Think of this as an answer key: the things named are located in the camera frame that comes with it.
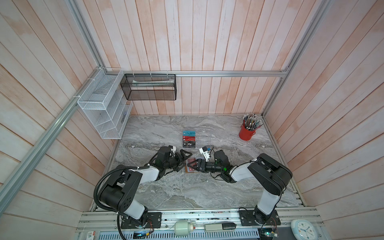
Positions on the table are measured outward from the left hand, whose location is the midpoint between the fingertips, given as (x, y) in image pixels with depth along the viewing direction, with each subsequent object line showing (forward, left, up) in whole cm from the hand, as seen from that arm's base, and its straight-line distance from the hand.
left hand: (190, 160), depth 87 cm
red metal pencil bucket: (+20, -38, 0) cm, 43 cm away
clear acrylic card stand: (+21, -7, -6) cm, 23 cm away
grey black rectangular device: (-33, -14, -2) cm, 36 cm away
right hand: (-4, 0, 0) cm, 4 cm away
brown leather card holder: (-3, +1, -4) cm, 6 cm away
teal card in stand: (+21, +1, 0) cm, 21 cm away
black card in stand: (+15, +1, -5) cm, 16 cm away
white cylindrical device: (-33, +3, +1) cm, 34 cm away
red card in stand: (+18, +1, -3) cm, 19 cm away
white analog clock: (-34, -53, -4) cm, 63 cm away
